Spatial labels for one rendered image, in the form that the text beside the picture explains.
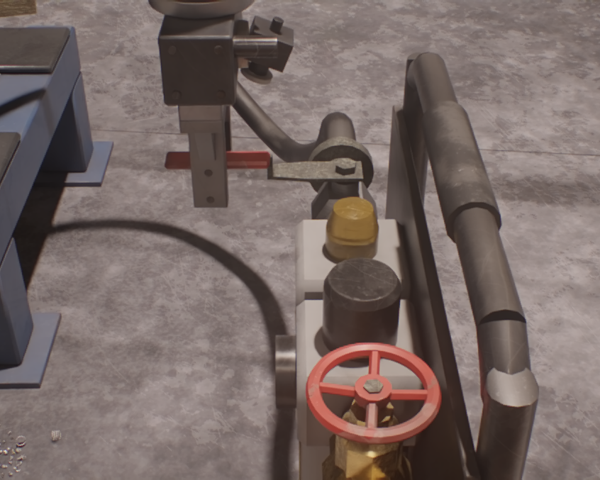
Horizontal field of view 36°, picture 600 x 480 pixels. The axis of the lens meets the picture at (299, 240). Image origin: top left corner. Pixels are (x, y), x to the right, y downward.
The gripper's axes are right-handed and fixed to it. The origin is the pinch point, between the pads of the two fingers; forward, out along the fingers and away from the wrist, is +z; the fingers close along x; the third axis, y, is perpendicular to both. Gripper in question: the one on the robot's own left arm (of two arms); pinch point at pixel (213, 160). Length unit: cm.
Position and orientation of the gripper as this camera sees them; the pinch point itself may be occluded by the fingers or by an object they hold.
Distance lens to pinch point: 72.8
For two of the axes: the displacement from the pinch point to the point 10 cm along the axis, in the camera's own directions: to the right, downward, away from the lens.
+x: -0.1, -5.9, 8.1
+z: 0.0, 8.1, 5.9
